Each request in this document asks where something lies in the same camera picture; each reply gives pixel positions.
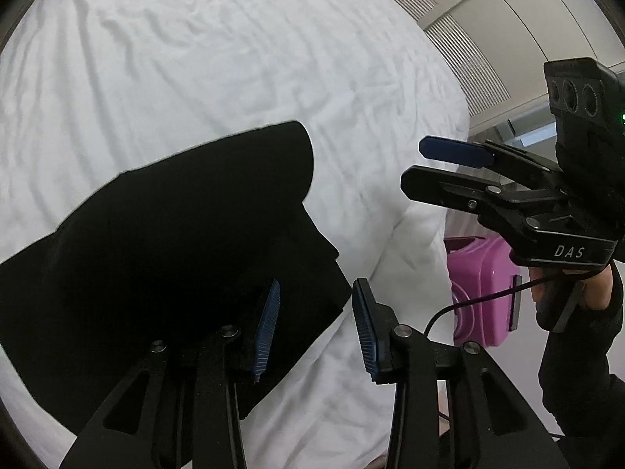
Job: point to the white bed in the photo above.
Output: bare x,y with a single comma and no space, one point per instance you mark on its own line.
195,58

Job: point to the person's right hand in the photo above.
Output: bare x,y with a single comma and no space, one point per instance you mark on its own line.
598,293

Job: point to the person's right forearm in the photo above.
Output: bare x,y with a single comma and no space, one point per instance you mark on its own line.
586,376

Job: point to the black pants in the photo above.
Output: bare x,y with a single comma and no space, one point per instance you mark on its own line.
171,254

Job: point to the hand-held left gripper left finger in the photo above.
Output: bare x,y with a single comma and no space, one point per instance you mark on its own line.
266,332

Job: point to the white louvered wardrobe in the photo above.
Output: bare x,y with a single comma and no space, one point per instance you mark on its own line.
537,10

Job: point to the pink suitcase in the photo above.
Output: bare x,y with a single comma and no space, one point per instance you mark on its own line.
483,278

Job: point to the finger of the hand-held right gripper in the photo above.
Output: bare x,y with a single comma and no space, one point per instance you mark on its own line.
439,185
454,151

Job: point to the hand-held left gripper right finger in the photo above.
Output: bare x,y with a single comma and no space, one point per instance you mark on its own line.
366,332

